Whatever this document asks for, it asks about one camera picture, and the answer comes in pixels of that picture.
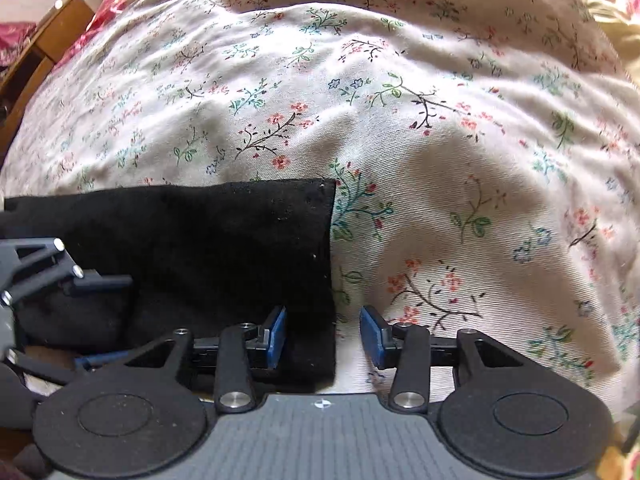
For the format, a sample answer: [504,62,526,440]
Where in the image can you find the white small-floral bed sheet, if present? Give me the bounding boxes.
[0,0,640,441]

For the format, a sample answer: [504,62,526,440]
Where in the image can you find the black pants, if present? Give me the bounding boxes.
[0,177,337,393]

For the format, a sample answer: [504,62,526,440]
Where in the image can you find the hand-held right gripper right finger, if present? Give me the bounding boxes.
[359,305,526,413]

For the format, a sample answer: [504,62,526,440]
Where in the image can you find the wooden desk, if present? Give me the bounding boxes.
[0,0,96,161]

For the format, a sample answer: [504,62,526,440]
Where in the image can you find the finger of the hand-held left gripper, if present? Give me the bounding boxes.
[0,237,133,307]
[17,350,133,387]

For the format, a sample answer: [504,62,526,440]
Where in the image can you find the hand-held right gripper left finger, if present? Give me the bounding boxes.
[122,305,288,415]

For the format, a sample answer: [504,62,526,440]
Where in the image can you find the pink floral cloth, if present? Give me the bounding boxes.
[0,22,33,66]

